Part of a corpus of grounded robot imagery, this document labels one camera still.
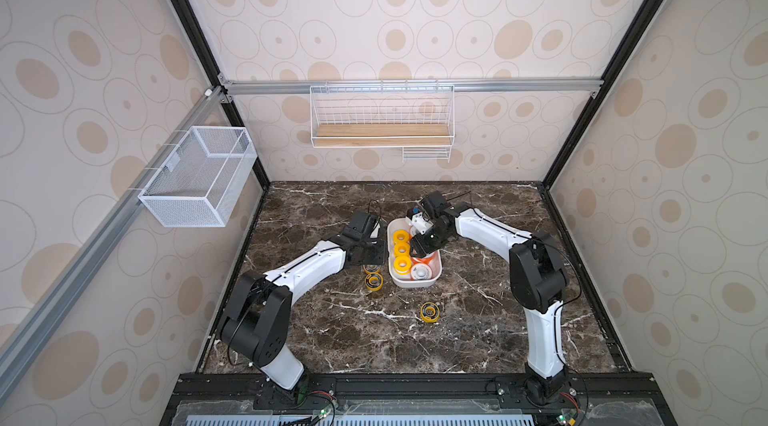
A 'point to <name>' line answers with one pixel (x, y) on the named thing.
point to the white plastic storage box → (406, 281)
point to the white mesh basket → (199, 183)
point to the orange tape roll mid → (421, 272)
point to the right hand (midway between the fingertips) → (413, 253)
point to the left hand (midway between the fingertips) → (391, 251)
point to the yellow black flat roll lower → (374, 281)
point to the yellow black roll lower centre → (429, 312)
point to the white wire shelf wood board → (417, 118)
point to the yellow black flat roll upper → (371, 268)
